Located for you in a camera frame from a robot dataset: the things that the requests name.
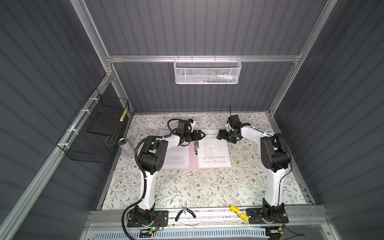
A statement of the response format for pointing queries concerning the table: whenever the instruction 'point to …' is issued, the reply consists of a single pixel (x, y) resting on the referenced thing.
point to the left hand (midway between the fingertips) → (202, 135)
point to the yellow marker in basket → (124, 114)
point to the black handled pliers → (184, 209)
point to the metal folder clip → (196, 146)
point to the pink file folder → (193, 161)
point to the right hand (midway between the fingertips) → (223, 138)
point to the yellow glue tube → (239, 214)
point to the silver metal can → (123, 143)
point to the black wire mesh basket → (91, 136)
